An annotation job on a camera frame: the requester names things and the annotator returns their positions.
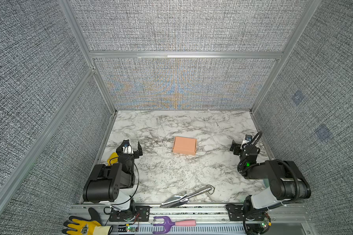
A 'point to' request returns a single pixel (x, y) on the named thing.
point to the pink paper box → (185, 145)
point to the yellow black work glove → (91, 225)
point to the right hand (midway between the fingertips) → (241, 138)
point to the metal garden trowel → (179, 198)
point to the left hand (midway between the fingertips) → (132, 141)
